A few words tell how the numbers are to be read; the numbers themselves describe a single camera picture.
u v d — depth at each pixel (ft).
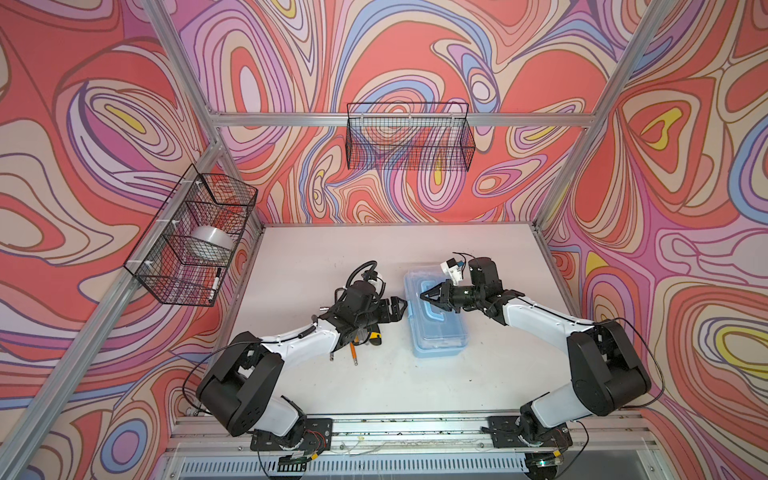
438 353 2.64
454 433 2.47
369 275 2.57
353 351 2.86
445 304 2.49
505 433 2.40
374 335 2.95
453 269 2.70
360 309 2.23
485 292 2.27
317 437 2.37
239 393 1.40
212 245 2.30
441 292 2.57
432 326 2.77
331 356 2.83
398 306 2.56
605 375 1.45
